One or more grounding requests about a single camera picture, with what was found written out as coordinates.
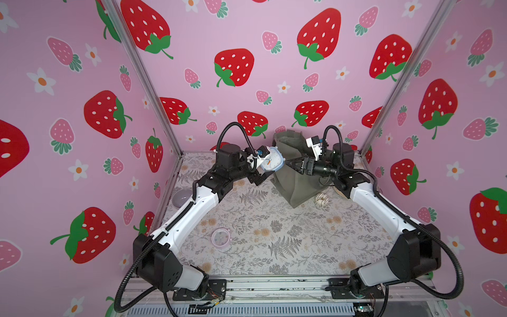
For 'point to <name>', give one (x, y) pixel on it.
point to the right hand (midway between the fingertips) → (287, 166)
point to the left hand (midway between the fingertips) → (266, 159)
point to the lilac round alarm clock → (220, 238)
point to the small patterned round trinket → (321, 199)
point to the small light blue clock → (275, 162)
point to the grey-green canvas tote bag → (296, 187)
